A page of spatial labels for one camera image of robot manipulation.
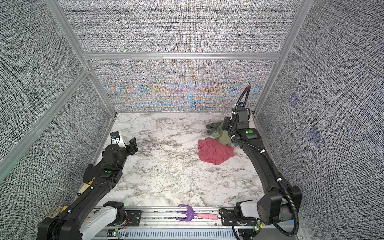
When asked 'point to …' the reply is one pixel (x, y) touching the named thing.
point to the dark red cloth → (211, 150)
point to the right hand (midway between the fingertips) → (229, 117)
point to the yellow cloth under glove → (84, 187)
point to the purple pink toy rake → (191, 213)
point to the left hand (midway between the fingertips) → (129, 139)
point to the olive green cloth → (221, 134)
